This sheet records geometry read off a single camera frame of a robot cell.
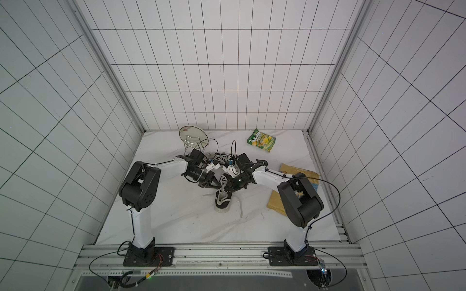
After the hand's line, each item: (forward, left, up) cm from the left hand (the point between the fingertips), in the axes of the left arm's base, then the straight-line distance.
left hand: (217, 188), depth 87 cm
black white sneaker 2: (+19, -2, 0) cm, 19 cm away
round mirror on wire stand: (+27, +15, +9) cm, 32 cm away
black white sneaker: (-5, -3, +1) cm, 6 cm away
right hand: (0, -2, -1) cm, 2 cm away
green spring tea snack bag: (+35, -25, -3) cm, 43 cm away
